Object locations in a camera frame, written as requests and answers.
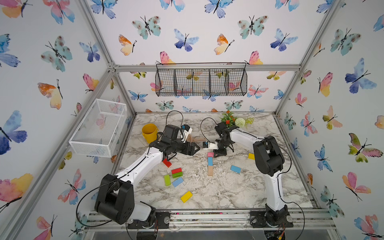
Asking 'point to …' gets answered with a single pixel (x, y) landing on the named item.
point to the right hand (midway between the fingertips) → (217, 150)
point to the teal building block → (236, 169)
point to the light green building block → (167, 180)
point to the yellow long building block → (186, 197)
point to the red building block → (168, 163)
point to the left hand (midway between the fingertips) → (196, 146)
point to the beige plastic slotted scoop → (190, 139)
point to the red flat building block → (176, 170)
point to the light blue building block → (210, 161)
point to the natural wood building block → (210, 170)
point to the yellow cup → (149, 131)
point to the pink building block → (210, 154)
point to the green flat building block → (177, 175)
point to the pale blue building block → (178, 182)
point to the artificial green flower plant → (230, 119)
